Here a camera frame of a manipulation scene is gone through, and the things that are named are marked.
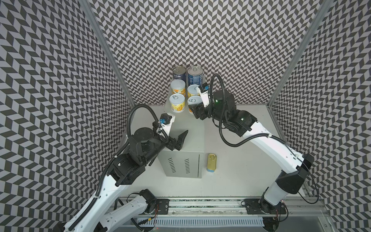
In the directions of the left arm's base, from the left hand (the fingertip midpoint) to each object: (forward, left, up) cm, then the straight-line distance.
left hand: (177, 127), depth 60 cm
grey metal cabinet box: (-10, -4, -12) cm, 16 cm away
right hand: (+12, -8, 0) cm, 15 cm away
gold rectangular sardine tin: (-2, -17, -33) cm, 37 cm away
